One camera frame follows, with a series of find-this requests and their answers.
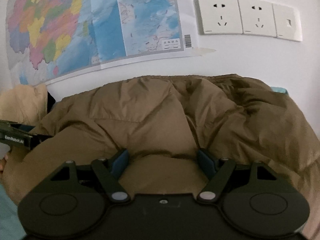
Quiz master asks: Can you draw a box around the beige plush pillow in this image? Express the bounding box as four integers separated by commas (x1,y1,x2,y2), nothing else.
0,84,48,126

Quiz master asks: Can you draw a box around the teal checked bed sheet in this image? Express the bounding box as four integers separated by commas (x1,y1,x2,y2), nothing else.
0,185,26,240

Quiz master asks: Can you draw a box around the middle white power socket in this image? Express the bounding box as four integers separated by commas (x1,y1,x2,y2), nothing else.
238,0,277,37

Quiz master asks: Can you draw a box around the white wall switch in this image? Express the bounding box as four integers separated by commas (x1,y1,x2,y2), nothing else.
272,3,303,42

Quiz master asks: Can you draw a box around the colourful wall map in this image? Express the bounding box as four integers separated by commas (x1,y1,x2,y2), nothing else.
5,0,197,86

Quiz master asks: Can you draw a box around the left white power socket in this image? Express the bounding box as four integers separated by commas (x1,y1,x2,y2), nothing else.
194,0,243,35

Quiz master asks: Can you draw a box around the person's left hand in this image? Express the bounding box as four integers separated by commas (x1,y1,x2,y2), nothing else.
0,152,11,179

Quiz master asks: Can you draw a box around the white power socket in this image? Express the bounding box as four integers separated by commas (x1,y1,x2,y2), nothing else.
194,0,243,35
238,0,277,37

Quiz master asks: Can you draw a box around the brown puffer jacket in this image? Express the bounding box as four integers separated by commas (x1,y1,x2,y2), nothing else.
1,75,319,239

